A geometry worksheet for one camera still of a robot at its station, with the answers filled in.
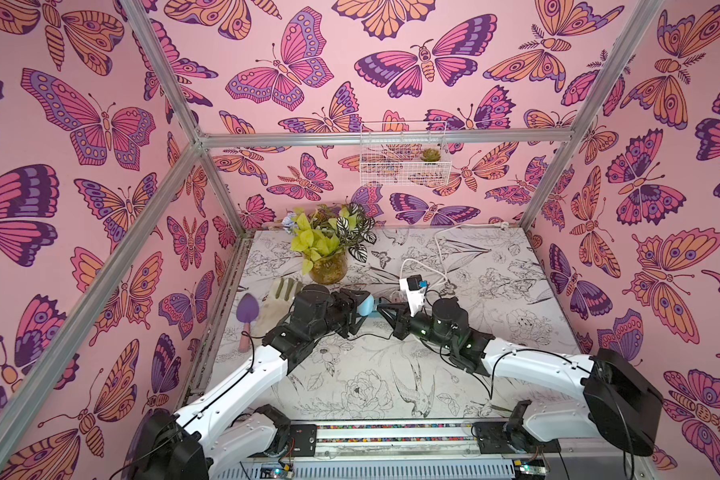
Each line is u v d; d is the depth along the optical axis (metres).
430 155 0.93
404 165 1.06
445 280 1.03
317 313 0.60
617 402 0.42
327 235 0.92
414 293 0.68
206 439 0.41
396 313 0.70
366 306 0.75
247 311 0.98
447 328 0.59
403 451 0.73
